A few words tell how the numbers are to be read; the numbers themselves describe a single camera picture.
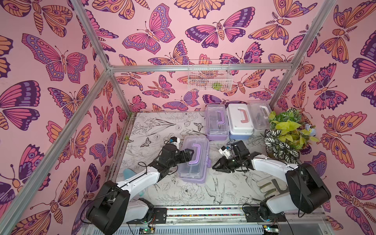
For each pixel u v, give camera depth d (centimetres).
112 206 41
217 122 100
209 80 106
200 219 73
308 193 43
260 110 108
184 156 75
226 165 75
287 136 75
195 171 78
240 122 98
